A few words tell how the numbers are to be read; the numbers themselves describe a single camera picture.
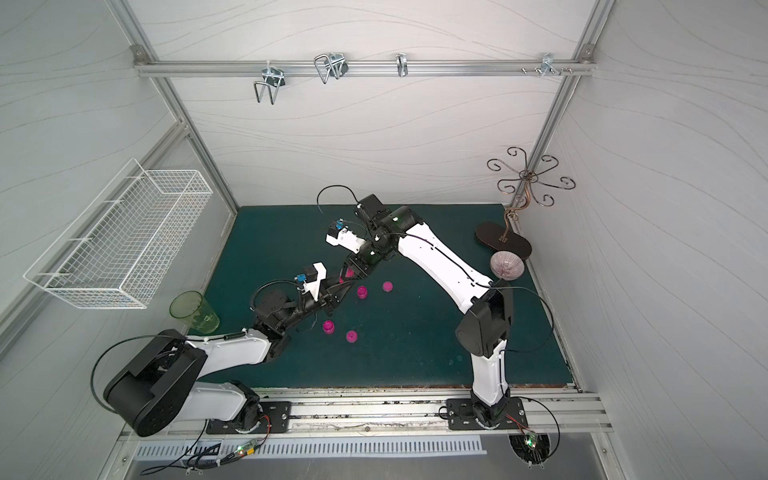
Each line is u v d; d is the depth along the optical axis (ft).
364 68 2.56
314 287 2.23
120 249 2.25
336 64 2.47
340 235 2.22
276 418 2.42
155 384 1.40
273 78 2.57
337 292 2.35
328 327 2.87
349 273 2.22
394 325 3.00
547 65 2.51
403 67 2.56
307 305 2.26
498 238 3.62
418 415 2.46
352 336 2.84
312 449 2.30
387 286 3.21
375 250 2.13
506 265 3.32
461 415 2.39
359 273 2.18
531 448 2.36
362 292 3.12
